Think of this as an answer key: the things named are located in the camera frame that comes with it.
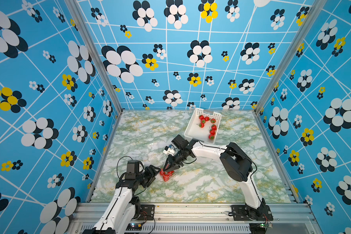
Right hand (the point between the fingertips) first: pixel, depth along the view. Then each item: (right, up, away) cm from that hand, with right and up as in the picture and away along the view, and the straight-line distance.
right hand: (166, 170), depth 83 cm
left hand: (-4, -1, +1) cm, 4 cm away
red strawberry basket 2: (+33, +24, +22) cm, 46 cm away
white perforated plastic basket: (+18, +21, +25) cm, 37 cm away
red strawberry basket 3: (+24, +25, +24) cm, 42 cm away
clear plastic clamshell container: (+4, -3, +1) cm, 5 cm away
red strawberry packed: (0, -4, -1) cm, 4 cm away
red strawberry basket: (+31, +21, +21) cm, 43 cm away
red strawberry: (+30, +18, +17) cm, 38 cm away
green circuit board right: (+45, -24, -14) cm, 53 cm away
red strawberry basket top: (+33, +29, +27) cm, 52 cm away
